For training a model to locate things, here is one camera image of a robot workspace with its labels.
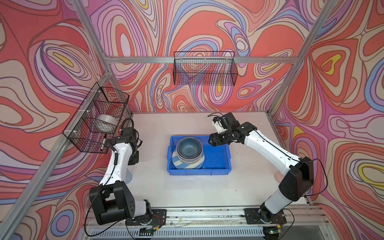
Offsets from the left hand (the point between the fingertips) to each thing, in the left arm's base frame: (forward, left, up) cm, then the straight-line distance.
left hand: (127, 161), depth 79 cm
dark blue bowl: (+9, -33, -4) cm, 35 cm away
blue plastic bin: (+9, -52, -16) cm, 55 cm away
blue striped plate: (+1, -33, -8) cm, 34 cm away
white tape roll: (+10, +7, +20) cm, 23 cm away
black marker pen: (+4, +8, +13) cm, 16 cm away
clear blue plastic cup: (-3, +3, -14) cm, 15 cm away
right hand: (+9, -48, +4) cm, 49 cm away
